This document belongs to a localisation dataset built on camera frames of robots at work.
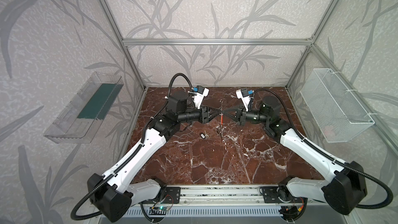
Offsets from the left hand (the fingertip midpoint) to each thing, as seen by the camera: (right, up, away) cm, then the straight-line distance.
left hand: (219, 108), depth 65 cm
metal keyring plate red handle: (+1, -3, +1) cm, 3 cm away
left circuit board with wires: (-27, -49, +7) cm, 56 cm away
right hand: (+2, 0, +2) cm, 3 cm away
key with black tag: (-7, -19, +29) cm, 35 cm away
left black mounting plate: (-23, -42, +9) cm, 49 cm away
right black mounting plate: (+25, -42, +8) cm, 49 cm away
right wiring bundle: (+34, -50, +7) cm, 61 cm away
